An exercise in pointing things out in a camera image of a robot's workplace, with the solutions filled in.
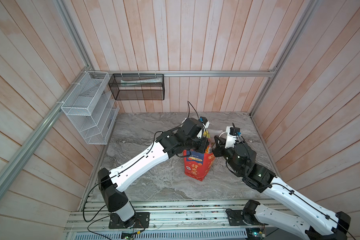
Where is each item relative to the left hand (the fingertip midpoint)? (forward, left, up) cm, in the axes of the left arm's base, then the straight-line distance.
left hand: (207, 146), depth 68 cm
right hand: (+4, -4, +2) cm, 6 cm away
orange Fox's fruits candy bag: (-1, -1, -2) cm, 2 cm away
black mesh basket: (+53, +42, -4) cm, 68 cm away
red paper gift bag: (-4, +3, -12) cm, 13 cm away
